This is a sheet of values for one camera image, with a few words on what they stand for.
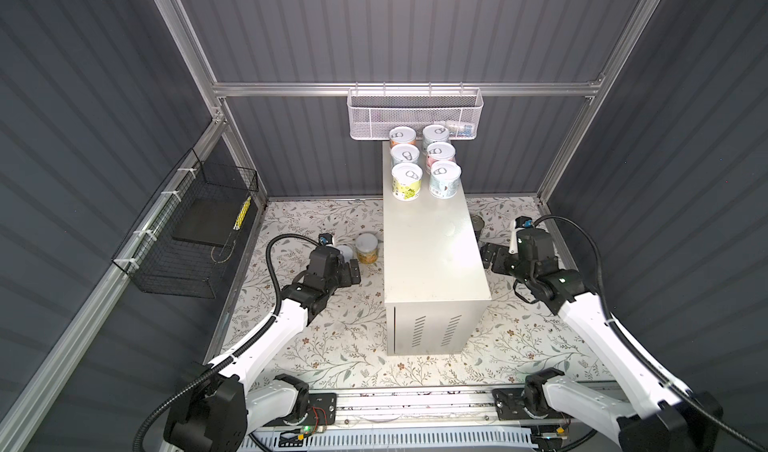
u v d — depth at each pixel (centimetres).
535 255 57
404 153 75
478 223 99
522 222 69
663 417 37
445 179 71
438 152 75
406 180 70
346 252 97
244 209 81
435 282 58
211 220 76
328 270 65
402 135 81
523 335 85
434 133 81
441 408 75
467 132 90
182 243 72
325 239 74
